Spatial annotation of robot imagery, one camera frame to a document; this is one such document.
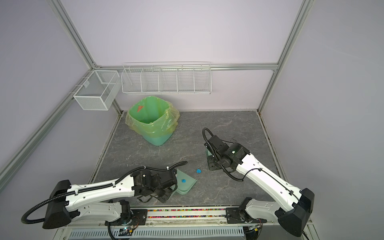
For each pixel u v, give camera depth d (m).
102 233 0.71
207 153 0.58
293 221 0.37
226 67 1.75
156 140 0.96
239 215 0.66
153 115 1.03
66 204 0.40
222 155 0.53
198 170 0.89
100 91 0.99
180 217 0.75
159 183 0.55
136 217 0.74
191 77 1.03
